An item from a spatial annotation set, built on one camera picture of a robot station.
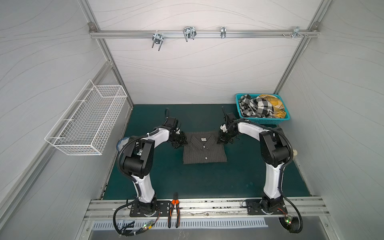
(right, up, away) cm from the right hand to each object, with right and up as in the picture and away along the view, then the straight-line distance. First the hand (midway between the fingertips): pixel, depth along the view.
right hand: (219, 138), depth 97 cm
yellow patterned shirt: (+43, +19, +6) cm, 48 cm away
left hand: (-19, -1, -3) cm, 19 cm away
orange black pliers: (-26, -29, -23) cm, 45 cm away
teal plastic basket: (+33, +12, +6) cm, 35 cm away
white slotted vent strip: (-21, -37, -27) cm, 50 cm away
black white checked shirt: (+26, +21, +6) cm, 34 cm away
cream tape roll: (+40, -6, -15) cm, 43 cm away
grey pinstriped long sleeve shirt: (-11, -5, -4) cm, 13 cm away
